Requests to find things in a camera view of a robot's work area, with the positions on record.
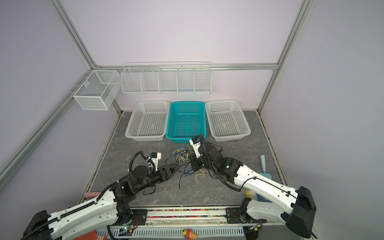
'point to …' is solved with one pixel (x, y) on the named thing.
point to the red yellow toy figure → (189, 234)
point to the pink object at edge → (91, 194)
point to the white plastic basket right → (226, 121)
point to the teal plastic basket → (186, 119)
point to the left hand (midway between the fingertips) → (177, 171)
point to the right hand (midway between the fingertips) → (189, 157)
